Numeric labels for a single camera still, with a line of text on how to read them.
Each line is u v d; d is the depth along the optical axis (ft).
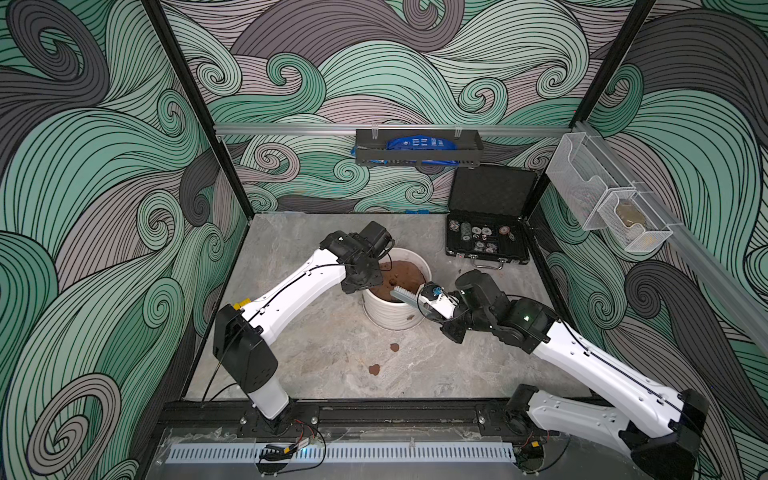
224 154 3.32
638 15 2.35
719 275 1.77
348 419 2.44
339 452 2.29
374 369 2.68
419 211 4.05
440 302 1.97
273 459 2.26
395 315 2.74
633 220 2.20
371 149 3.02
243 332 1.36
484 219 3.80
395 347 2.81
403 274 2.93
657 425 1.26
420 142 3.03
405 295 2.28
